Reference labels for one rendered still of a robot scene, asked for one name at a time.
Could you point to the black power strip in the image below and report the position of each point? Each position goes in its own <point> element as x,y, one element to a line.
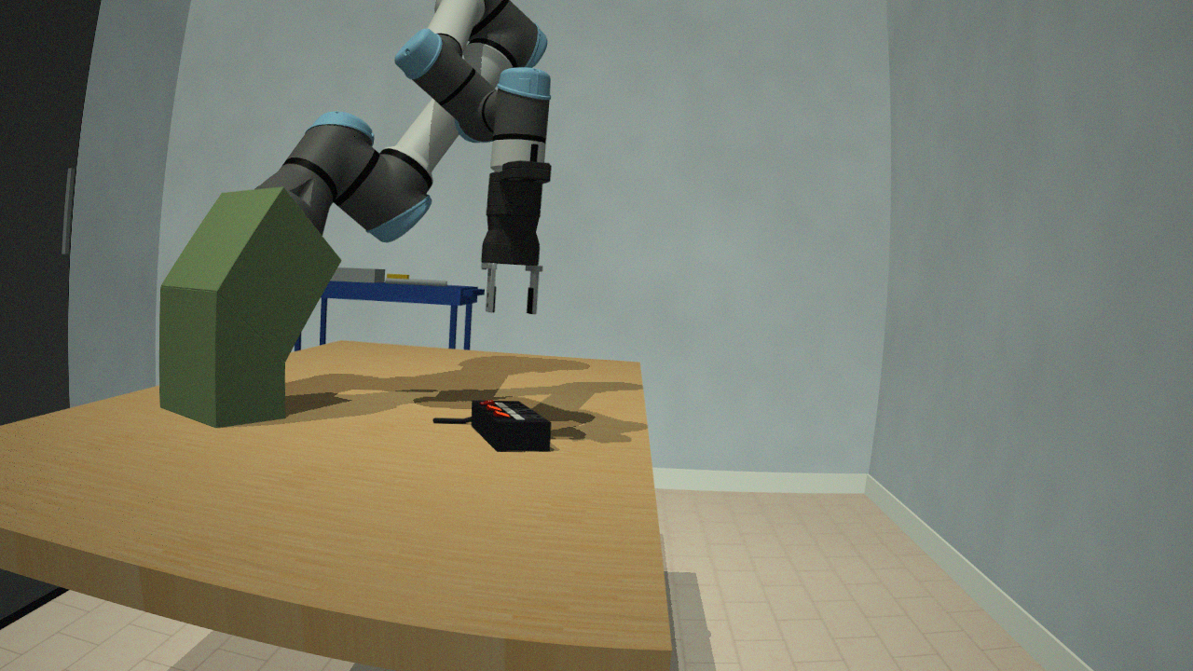
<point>512,427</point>

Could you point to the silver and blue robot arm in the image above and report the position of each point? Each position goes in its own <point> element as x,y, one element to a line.
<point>386,193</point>

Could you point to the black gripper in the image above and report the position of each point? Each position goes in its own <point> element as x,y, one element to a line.
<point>513,212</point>

